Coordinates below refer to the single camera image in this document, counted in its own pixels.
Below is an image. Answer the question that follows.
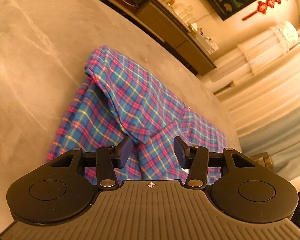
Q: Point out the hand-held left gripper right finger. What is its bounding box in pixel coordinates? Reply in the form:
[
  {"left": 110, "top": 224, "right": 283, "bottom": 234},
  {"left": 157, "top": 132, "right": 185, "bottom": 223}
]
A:
[{"left": 173, "top": 136, "right": 256, "bottom": 189}]

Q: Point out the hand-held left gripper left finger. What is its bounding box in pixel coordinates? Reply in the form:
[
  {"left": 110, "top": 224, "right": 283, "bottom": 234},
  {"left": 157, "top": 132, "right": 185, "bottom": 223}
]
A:
[{"left": 50, "top": 136, "right": 133, "bottom": 190}]

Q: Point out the blue pink plaid shirt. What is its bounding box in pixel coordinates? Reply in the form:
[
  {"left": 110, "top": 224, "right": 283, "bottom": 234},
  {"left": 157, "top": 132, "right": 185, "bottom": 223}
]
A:
[{"left": 46, "top": 45, "right": 228, "bottom": 184}]

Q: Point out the red hanging knot ornament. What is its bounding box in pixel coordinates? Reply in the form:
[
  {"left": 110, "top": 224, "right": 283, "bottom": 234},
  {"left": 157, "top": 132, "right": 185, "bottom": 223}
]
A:
[{"left": 241, "top": 0, "right": 293, "bottom": 22}]

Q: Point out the light blue curtain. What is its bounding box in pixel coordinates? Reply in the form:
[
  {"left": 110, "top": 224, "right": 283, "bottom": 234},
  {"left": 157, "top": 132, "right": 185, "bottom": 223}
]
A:
[{"left": 236, "top": 100, "right": 300, "bottom": 180}]

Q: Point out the stack of clear glasses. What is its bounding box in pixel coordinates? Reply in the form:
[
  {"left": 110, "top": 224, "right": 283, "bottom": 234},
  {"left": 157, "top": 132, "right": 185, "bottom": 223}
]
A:
[{"left": 174, "top": 2, "right": 197, "bottom": 23}]

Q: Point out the white lace curtain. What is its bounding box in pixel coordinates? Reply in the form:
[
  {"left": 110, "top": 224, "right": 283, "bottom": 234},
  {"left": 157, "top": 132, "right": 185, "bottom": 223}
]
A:
[{"left": 212, "top": 21, "right": 300, "bottom": 133}]

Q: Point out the long brown media cabinet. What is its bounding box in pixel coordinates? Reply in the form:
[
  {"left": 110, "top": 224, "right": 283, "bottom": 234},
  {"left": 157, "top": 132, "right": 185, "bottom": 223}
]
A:
[{"left": 65, "top": 0, "right": 217, "bottom": 75}]

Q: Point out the gold tissue box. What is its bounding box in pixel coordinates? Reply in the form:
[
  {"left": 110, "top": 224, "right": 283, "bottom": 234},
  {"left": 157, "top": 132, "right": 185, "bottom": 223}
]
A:
[{"left": 189, "top": 22, "right": 201, "bottom": 34}]

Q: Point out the white tower appliance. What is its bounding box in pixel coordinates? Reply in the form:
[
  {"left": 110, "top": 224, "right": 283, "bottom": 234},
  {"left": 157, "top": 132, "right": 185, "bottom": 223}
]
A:
[{"left": 209, "top": 55, "right": 254, "bottom": 85}]

